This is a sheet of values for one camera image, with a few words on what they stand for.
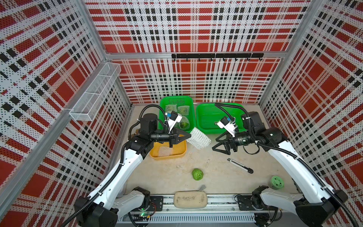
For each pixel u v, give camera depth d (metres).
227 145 0.56
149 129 0.53
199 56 0.88
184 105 1.14
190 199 0.72
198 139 0.63
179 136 0.60
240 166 0.86
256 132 0.52
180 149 0.90
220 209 0.73
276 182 0.76
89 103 0.72
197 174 0.78
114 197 0.42
